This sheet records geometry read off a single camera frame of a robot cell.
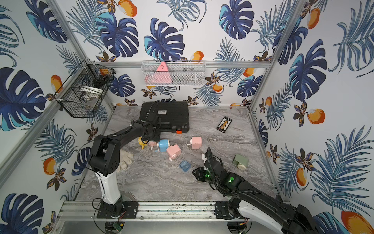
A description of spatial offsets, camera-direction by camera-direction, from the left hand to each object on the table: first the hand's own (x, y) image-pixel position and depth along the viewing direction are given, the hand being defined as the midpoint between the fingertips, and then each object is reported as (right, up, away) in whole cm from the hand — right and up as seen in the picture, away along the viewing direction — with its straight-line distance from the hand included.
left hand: (153, 136), depth 96 cm
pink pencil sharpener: (+28, -4, -4) cm, 29 cm away
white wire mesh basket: (+18, +40, -4) cm, 44 cm away
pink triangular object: (+6, +38, -6) cm, 39 cm away
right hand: (+26, -18, -18) cm, 36 cm away
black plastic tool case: (+10, +14, +20) cm, 26 cm away
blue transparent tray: (+21, -18, -6) cm, 28 cm away
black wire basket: (-32, +26, -18) cm, 45 cm away
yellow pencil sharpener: (-7, -5, -1) cm, 9 cm away
